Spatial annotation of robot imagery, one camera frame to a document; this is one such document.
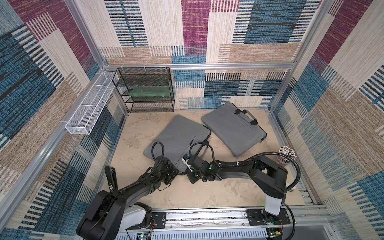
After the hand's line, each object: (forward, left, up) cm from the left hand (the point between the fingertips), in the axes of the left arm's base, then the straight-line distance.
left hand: (180, 170), depth 88 cm
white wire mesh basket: (+25, +58, +17) cm, 66 cm away
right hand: (-2, -7, -2) cm, 7 cm away
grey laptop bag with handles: (+30, -38, 0) cm, 49 cm away
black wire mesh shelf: (+54, +35, +27) cm, 70 cm away
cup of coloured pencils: (-2, -53, +14) cm, 55 cm away
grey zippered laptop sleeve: (+21, -1, +4) cm, 22 cm away
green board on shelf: (+40, +19, +26) cm, 51 cm away
